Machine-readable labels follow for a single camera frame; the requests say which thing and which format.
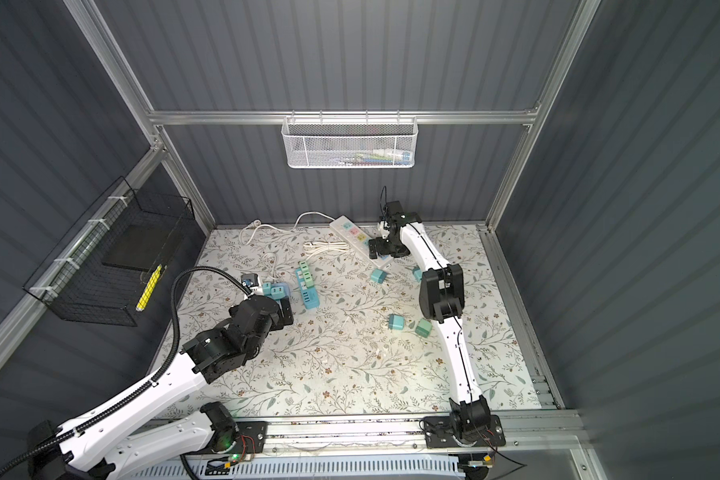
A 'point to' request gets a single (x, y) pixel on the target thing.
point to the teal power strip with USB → (310, 295)
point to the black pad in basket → (138, 246)
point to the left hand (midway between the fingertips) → (272, 302)
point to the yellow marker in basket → (149, 288)
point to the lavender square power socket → (282, 284)
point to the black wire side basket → (103, 269)
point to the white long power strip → (359, 240)
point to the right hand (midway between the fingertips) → (386, 254)
